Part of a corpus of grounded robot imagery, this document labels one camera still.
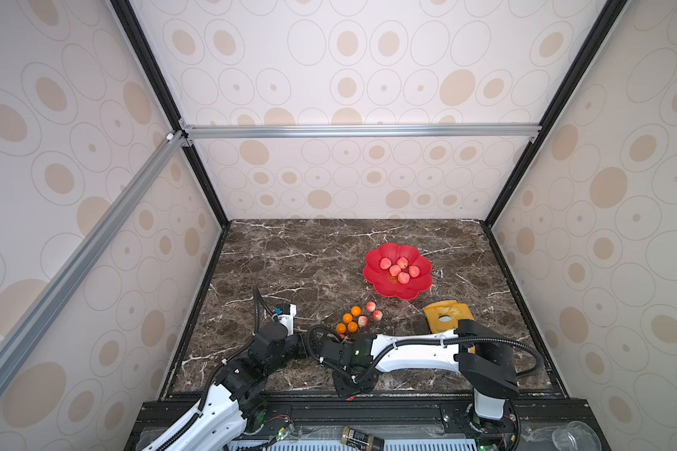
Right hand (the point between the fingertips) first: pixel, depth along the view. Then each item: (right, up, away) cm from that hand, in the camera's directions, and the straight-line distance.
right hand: (348, 390), depth 78 cm
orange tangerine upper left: (0, +17, +13) cm, 22 cm away
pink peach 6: (+10, +18, +13) cm, 24 cm away
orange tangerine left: (-2, +15, +10) cm, 18 cm away
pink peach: (+20, +35, +25) cm, 47 cm away
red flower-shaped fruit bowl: (+11, +31, +25) cm, 41 cm away
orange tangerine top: (+3, +19, +14) cm, 24 cm away
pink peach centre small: (+5, +17, +12) cm, 21 cm away
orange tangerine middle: (+2, +15, +10) cm, 18 cm away
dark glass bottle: (+3, -7, -10) cm, 12 cm away
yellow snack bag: (+32, +17, +14) cm, 38 cm away
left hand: (-7, +16, -1) cm, 18 cm away
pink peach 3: (+24, +32, +22) cm, 45 cm away
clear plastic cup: (+58, -8, -7) cm, 59 cm away
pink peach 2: (+17, +32, +23) cm, 43 cm away
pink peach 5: (+8, +20, +15) cm, 26 cm away
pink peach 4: (+20, +29, +21) cm, 41 cm away
